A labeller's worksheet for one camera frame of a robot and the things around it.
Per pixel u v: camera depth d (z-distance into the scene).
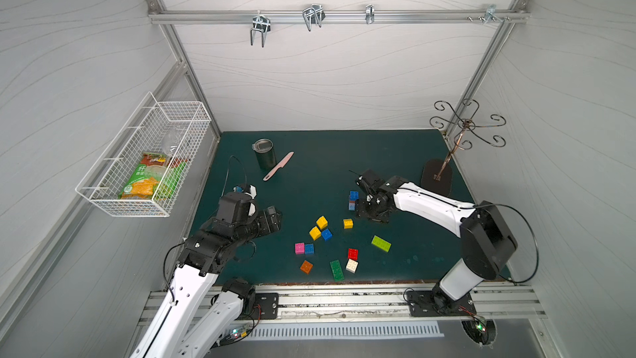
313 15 0.77
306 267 0.80
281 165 1.08
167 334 0.39
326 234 0.86
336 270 0.80
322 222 0.90
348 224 0.88
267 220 0.61
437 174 1.01
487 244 0.45
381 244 0.86
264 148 1.01
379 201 0.63
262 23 0.78
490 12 0.76
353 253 0.82
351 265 0.80
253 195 0.66
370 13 0.78
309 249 0.84
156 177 0.63
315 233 0.86
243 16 0.79
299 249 0.84
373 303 0.76
